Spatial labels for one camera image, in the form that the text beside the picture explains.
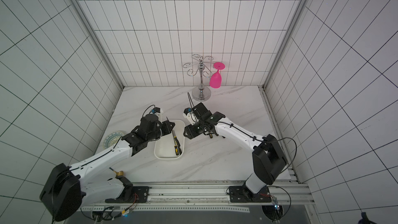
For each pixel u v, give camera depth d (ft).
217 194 2.45
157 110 2.43
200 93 3.74
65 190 1.28
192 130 2.33
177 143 2.60
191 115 2.33
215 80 3.29
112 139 2.94
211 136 3.03
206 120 2.02
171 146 2.88
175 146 2.88
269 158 1.40
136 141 1.91
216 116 1.97
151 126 2.05
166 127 2.33
